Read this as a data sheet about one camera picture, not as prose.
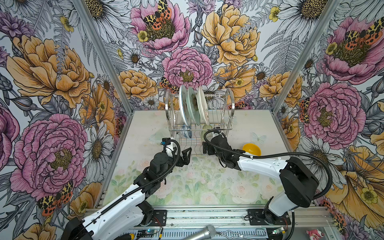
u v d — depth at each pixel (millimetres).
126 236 702
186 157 688
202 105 808
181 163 679
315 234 666
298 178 496
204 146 802
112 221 460
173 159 544
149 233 705
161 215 747
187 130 792
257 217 731
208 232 673
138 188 516
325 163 768
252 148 965
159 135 1074
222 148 584
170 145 665
